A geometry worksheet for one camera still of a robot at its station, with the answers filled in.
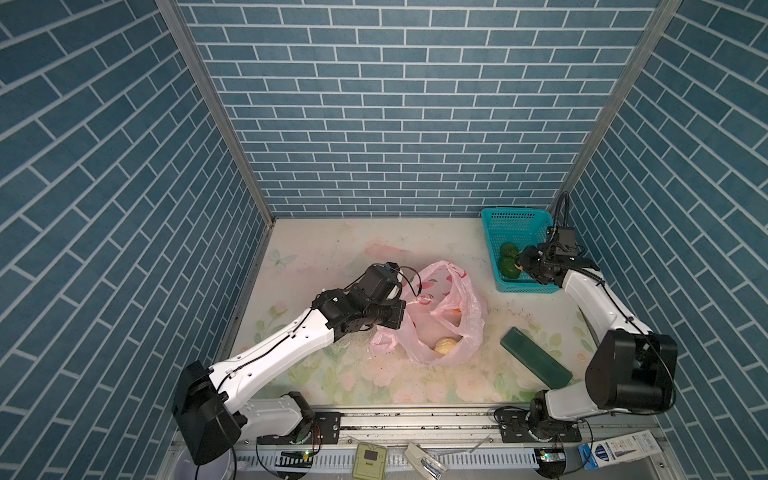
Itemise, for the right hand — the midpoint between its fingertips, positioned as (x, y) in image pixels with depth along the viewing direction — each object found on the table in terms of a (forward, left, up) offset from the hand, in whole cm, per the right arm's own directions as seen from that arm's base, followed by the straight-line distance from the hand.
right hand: (520, 256), depth 89 cm
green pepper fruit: (+4, 0, -12) cm, 13 cm away
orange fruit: (-18, +20, -2) cm, 27 cm away
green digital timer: (-53, +40, -14) cm, 68 cm away
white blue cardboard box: (-45, -19, -15) cm, 52 cm away
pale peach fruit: (-25, +22, -11) cm, 35 cm away
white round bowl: (-57, +75, -14) cm, 95 cm away
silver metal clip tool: (-52, +27, -15) cm, 60 cm away
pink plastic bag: (-20, +23, -5) cm, 31 cm away
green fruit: (+11, -1, -11) cm, 15 cm away
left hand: (-22, +34, +2) cm, 40 cm away
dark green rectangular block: (-28, -8, -16) cm, 33 cm away
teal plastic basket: (+26, -10, -14) cm, 31 cm away
